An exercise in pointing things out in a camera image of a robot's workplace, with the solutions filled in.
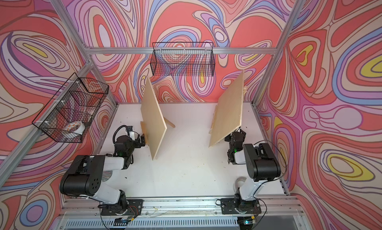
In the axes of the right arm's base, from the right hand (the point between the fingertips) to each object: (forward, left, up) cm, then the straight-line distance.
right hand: (233, 131), depth 96 cm
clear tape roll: (-31, +3, -4) cm, 31 cm away
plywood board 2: (-7, +8, +22) cm, 24 cm away
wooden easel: (+4, +14, -4) cm, 15 cm away
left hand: (-1, +62, +2) cm, 62 cm away
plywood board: (-1, +49, +11) cm, 50 cm away
